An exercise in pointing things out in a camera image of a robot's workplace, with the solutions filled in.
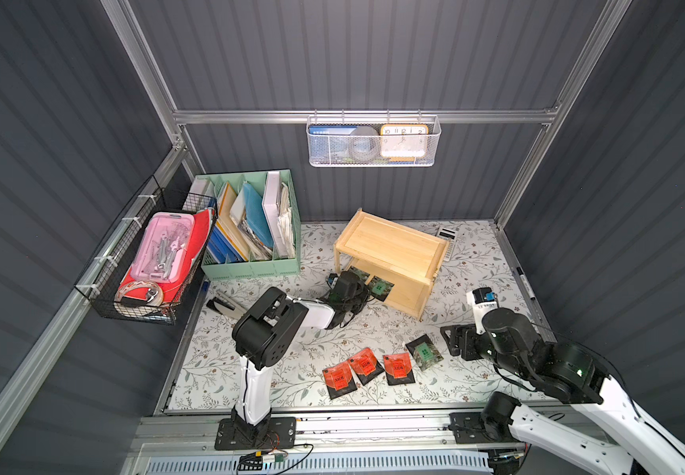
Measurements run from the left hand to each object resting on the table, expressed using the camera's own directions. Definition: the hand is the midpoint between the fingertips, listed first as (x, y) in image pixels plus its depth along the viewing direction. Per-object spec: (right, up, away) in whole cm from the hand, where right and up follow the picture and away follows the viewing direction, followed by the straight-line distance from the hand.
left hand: (374, 286), depth 96 cm
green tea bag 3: (+14, -18, -9) cm, 25 cm away
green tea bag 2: (+2, -1, +3) cm, 3 cm away
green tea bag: (-3, +2, +6) cm, 7 cm away
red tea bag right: (+6, -23, -12) cm, 26 cm away
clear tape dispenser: (-56, +2, -29) cm, 63 cm away
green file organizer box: (-38, +20, 0) cm, 43 cm away
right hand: (+17, -7, -28) cm, 33 cm away
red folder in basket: (-47, +19, -19) cm, 54 cm away
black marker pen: (+57, 0, +11) cm, 58 cm away
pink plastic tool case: (-54, +12, -24) cm, 60 cm away
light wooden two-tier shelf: (+5, +11, -11) cm, 16 cm away
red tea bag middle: (-4, -22, -11) cm, 25 cm away
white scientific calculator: (+32, +18, +20) cm, 42 cm away
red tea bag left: (-11, -25, -13) cm, 30 cm away
